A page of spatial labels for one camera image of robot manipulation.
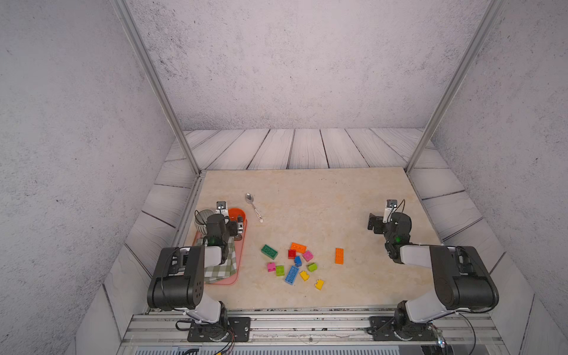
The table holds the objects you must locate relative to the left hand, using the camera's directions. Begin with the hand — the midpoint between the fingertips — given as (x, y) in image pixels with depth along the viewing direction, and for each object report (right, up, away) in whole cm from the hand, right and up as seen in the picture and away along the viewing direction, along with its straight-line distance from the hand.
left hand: (231, 215), depth 95 cm
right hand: (+65, +1, -1) cm, 65 cm away
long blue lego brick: (+26, -21, -12) cm, 35 cm away
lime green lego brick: (+34, -19, -10) cm, 40 cm away
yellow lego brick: (+31, -22, -10) cm, 39 cm away
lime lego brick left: (+21, -20, -10) cm, 31 cm away
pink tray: (+4, -11, -2) cm, 12 cm away
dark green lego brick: (+17, -14, -4) cm, 22 cm away
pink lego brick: (+18, -19, -9) cm, 27 cm away
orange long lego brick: (+29, -13, -2) cm, 32 cm away
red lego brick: (+26, -15, -6) cm, 30 cm away
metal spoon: (+6, +6, +13) cm, 15 cm away
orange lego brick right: (+45, -16, -6) cm, 48 cm away
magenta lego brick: (+32, -15, -6) cm, 36 cm away
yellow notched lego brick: (+36, -24, -12) cm, 45 cm away
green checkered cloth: (+1, -19, -9) cm, 21 cm away
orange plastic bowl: (0, 0, +5) cm, 5 cm away
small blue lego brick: (+28, -17, -8) cm, 34 cm away
